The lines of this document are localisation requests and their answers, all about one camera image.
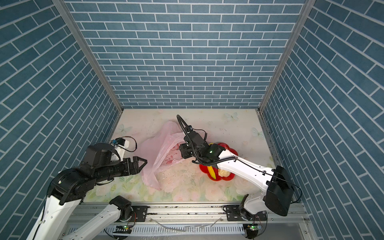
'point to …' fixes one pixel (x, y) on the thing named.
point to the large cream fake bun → (223, 173)
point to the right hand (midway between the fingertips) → (180, 145)
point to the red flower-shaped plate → (204, 169)
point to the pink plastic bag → (160, 150)
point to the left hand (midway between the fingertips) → (142, 162)
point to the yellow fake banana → (211, 171)
